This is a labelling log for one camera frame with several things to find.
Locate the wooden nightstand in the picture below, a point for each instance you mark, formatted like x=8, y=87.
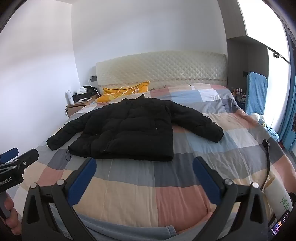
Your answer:
x=76, y=107

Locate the black puffer jacket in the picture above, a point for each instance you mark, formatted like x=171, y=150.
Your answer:
x=134, y=129

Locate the black phone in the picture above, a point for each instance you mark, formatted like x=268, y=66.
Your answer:
x=279, y=223

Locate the person's left hand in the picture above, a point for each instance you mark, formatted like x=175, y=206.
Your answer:
x=12, y=217

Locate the blue towel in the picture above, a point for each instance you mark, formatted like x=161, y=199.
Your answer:
x=255, y=92

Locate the white tablet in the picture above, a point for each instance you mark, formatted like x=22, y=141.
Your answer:
x=85, y=99

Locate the orange garment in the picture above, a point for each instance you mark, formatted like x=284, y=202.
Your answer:
x=111, y=95

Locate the dark wall socket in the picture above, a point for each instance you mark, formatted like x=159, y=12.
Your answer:
x=93, y=78

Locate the row of small bottles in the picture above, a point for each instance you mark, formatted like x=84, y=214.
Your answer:
x=238, y=92

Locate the white quilted mattress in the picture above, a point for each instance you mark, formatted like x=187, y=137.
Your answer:
x=161, y=67

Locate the blue crumpled cloth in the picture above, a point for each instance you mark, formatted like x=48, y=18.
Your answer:
x=271, y=133

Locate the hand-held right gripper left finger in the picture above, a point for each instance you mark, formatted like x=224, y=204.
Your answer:
x=84, y=178

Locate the grey blue cloth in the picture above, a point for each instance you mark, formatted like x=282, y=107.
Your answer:
x=138, y=234

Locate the pastel checked blanket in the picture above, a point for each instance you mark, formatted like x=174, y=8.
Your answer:
x=138, y=197

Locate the black curtain rod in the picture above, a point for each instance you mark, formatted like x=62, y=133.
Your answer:
x=277, y=54

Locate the black bag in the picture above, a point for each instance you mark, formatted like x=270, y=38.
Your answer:
x=90, y=90

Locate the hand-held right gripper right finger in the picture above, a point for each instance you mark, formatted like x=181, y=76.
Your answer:
x=205, y=180

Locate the blue curtain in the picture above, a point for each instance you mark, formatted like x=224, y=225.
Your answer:
x=288, y=115

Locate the white bottle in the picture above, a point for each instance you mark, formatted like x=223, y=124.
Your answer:
x=70, y=97

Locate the white plush toy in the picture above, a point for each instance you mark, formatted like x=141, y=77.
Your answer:
x=256, y=117

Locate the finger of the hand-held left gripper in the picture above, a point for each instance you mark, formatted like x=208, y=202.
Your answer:
x=27, y=158
x=9, y=154

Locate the white tissue box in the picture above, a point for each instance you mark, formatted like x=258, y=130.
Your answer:
x=81, y=90

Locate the grey wardrobe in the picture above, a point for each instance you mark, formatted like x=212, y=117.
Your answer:
x=235, y=46

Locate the white cylinder with green print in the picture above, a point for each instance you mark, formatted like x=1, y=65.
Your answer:
x=276, y=197

